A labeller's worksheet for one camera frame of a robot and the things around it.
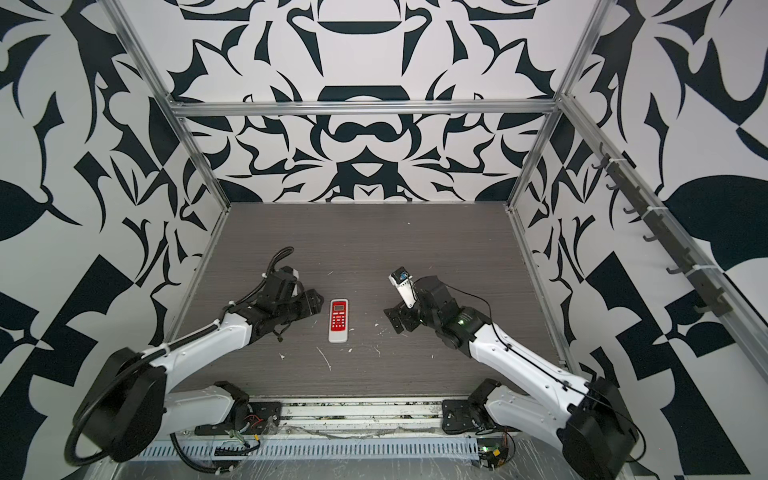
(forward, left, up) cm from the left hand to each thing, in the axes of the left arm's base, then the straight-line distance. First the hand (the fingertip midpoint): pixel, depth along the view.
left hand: (316, 296), depth 87 cm
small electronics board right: (-38, -44, -8) cm, 58 cm away
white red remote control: (-5, -6, -6) cm, 10 cm away
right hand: (-5, -24, +7) cm, 25 cm away
